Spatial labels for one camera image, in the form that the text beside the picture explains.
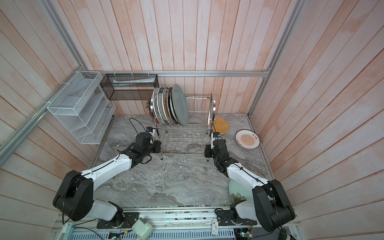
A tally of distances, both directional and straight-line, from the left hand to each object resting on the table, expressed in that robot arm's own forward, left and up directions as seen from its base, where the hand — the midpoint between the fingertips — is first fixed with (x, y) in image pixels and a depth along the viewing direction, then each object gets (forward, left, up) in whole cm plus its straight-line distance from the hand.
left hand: (160, 145), depth 88 cm
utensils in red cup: (+31, +12, +5) cm, 33 cm away
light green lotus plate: (-25, -45, -12) cm, 53 cm away
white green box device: (-42, +4, -6) cm, 43 cm away
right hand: (+1, -28, -1) cm, 29 cm away
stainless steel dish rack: (+10, -18, -9) cm, 23 cm away
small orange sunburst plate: (+13, -59, -11) cm, 62 cm away
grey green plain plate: (+14, -13, +20) cm, 27 cm away
